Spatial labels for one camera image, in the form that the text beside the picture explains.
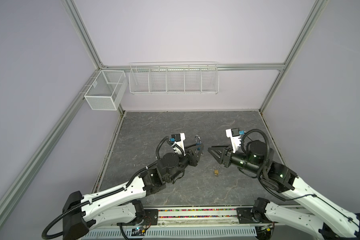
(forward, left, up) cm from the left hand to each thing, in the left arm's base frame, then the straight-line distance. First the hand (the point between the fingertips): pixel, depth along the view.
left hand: (201, 148), depth 64 cm
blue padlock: (+2, +2, +1) cm, 3 cm away
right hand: (-3, -3, +3) cm, 5 cm away
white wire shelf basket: (+60, +11, -4) cm, 61 cm away
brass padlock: (0, -11, -30) cm, 32 cm away
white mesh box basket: (+50, +56, -4) cm, 75 cm away
